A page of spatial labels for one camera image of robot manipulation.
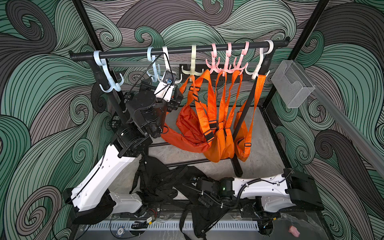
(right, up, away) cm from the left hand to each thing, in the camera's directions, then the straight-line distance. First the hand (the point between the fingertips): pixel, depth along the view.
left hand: (160, 80), depth 51 cm
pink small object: (+58, -64, +15) cm, 88 cm away
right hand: (+17, -53, +26) cm, 62 cm away
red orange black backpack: (+19, +5, +68) cm, 71 cm away
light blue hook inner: (-11, +15, +43) cm, 47 cm away
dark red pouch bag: (+10, -21, +29) cm, 37 cm away
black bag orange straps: (+17, -61, +19) cm, 66 cm away
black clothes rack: (+40, -42, +36) cm, 68 cm away
